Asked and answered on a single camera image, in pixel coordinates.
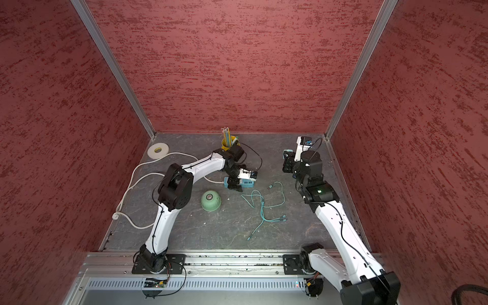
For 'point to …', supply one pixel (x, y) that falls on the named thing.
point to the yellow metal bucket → (225, 148)
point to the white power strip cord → (117, 215)
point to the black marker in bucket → (236, 140)
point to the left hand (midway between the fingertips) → (241, 181)
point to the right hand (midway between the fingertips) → (286, 156)
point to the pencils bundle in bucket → (227, 140)
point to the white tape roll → (157, 150)
